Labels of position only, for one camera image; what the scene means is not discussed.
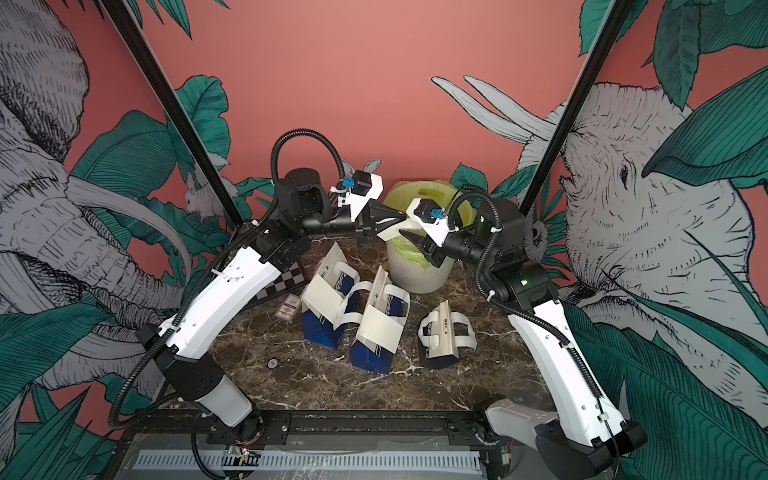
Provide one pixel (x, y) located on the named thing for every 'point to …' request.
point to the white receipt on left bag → (322, 298)
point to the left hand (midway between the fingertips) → (403, 212)
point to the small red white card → (288, 307)
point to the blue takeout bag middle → (392, 300)
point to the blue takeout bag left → (343, 276)
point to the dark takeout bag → (442, 333)
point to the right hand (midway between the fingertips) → (406, 215)
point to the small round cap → (272, 363)
